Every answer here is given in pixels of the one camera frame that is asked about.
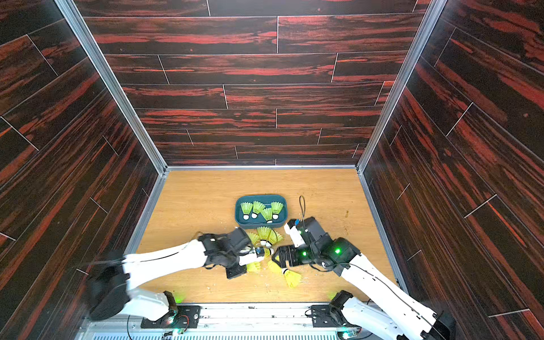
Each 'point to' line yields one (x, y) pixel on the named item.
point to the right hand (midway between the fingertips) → (285, 252)
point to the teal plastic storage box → (260, 222)
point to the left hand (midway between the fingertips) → (245, 267)
